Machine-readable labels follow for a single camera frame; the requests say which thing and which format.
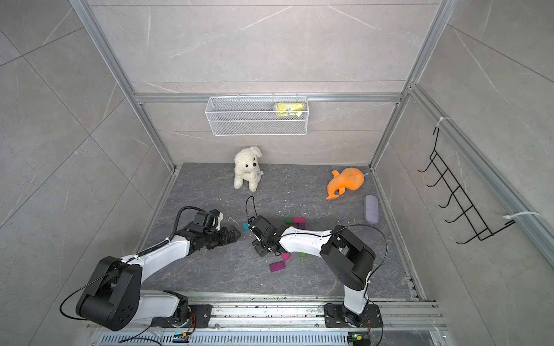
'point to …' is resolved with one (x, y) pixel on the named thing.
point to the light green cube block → (302, 254)
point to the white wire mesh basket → (231, 115)
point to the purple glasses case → (371, 209)
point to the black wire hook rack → (479, 227)
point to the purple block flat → (277, 266)
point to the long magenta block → (298, 220)
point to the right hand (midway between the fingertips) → (262, 242)
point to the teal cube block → (245, 226)
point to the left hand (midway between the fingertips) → (234, 233)
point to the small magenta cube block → (286, 256)
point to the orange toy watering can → (350, 178)
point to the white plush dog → (247, 168)
